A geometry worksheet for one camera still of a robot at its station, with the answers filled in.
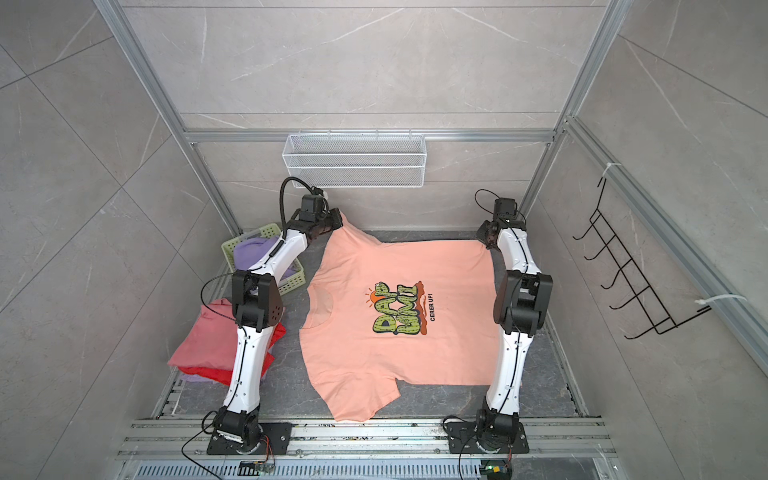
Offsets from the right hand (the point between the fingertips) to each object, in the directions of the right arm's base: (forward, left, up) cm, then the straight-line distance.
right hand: (485, 232), depth 104 cm
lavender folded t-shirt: (-45, +89, -9) cm, 100 cm away
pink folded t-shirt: (-38, +84, -3) cm, 93 cm away
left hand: (+7, +51, +6) cm, 52 cm away
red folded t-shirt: (-45, +79, -7) cm, 92 cm away
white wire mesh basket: (+18, +45, +19) cm, 52 cm away
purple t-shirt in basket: (-3, +85, -4) cm, 85 cm away
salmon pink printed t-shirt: (-26, +38, -11) cm, 47 cm away
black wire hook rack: (-46, -20, +21) cm, 54 cm away
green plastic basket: (+7, +81, -4) cm, 82 cm away
